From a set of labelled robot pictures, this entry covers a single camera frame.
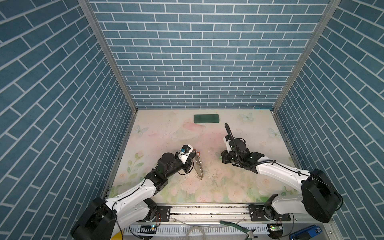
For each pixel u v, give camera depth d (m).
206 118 1.16
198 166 0.80
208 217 0.74
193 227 0.70
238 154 0.65
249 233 0.69
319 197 0.43
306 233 0.67
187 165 0.69
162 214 0.73
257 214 0.74
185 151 0.67
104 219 0.40
